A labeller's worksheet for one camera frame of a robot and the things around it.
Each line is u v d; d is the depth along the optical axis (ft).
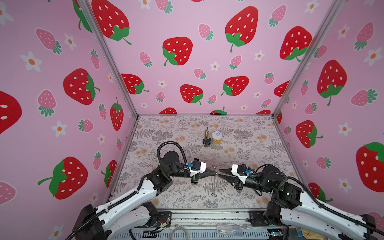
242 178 1.70
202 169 1.67
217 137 3.32
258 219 2.41
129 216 1.82
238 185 1.76
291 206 1.61
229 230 2.30
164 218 2.45
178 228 2.31
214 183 2.80
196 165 1.65
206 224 2.40
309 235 2.17
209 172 1.89
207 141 3.41
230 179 1.79
